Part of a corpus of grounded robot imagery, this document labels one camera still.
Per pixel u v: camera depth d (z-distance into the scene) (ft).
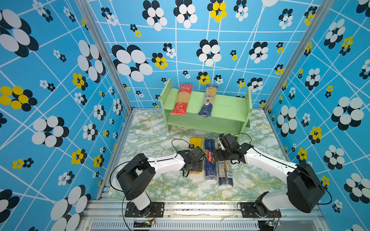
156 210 2.40
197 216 2.38
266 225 2.29
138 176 1.48
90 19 2.38
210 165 2.80
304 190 1.38
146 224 2.30
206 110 2.52
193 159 2.22
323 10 2.26
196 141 3.19
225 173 2.73
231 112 2.65
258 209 2.13
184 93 2.90
